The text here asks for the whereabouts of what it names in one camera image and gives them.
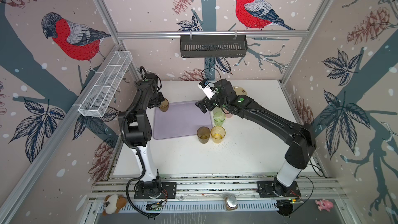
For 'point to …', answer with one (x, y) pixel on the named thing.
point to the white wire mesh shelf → (104, 84)
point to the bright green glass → (218, 118)
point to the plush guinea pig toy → (112, 204)
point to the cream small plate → (239, 90)
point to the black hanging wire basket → (213, 46)
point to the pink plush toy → (324, 205)
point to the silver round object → (230, 202)
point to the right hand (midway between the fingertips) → (200, 98)
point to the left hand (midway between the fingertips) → (158, 103)
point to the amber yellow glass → (217, 134)
